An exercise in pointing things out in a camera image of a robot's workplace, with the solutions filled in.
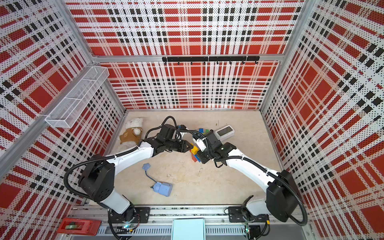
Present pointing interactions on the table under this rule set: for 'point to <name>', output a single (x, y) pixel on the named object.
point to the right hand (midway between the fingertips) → (203, 153)
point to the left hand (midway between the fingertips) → (193, 146)
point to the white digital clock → (224, 132)
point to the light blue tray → (188, 229)
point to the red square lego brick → (193, 157)
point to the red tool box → (79, 226)
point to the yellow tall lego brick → (194, 150)
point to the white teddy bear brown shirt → (131, 136)
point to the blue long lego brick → (197, 157)
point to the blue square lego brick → (201, 130)
